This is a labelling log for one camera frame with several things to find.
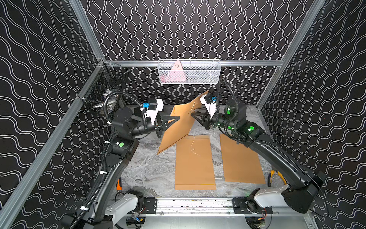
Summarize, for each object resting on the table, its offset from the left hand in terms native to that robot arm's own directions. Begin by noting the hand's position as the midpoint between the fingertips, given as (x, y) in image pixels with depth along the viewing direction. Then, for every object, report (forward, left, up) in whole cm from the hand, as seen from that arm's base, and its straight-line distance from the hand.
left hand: (178, 115), depth 54 cm
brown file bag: (-2, -10, -46) cm, 47 cm away
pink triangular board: (+44, +6, -10) cm, 45 cm away
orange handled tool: (-15, +33, -46) cm, 58 cm away
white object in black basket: (+18, +38, -14) cm, 45 cm away
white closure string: (+12, -7, -46) cm, 48 cm away
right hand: (+10, -6, -7) cm, 14 cm away
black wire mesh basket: (+43, +56, -24) cm, 75 cm away
